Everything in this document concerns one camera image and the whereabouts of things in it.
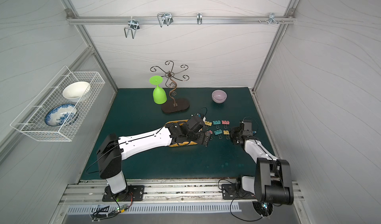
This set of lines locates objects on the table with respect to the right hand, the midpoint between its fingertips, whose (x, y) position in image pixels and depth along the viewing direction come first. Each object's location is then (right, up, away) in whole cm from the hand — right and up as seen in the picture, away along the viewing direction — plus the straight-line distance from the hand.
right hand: (229, 129), depth 91 cm
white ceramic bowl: (-82, +22, -18) cm, 87 cm away
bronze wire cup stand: (-39, +14, +16) cm, 45 cm away
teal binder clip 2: (-7, -3, +4) cm, 8 cm away
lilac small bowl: (-3, +22, +23) cm, 32 cm away
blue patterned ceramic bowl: (-82, +11, -26) cm, 87 cm away
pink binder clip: (-1, +3, +9) cm, 9 cm away
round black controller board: (+12, -35, -20) cm, 43 cm away
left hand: (-17, -2, -13) cm, 21 cm away
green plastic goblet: (-43, +21, -5) cm, 48 cm away
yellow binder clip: (-1, -3, +4) cm, 5 cm away
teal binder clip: (-7, +3, +7) cm, 10 cm away
